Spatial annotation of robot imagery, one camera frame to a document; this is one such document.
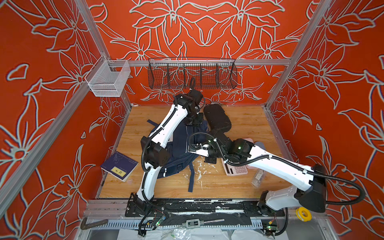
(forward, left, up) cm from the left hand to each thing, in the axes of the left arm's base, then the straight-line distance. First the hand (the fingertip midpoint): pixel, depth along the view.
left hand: (199, 123), depth 82 cm
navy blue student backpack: (-17, +9, -9) cm, 21 cm away
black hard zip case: (+20, -14, -18) cm, 31 cm away
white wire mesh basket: (+25, +60, +11) cm, 66 cm away
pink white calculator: (-18, -21, -19) cm, 34 cm away
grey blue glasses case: (+2, -43, -23) cm, 48 cm away
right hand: (-17, +1, -1) cm, 17 cm away
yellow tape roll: (-38, -53, -21) cm, 68 cm away
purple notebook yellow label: (-20, +46, -19) cm, 53 cm away
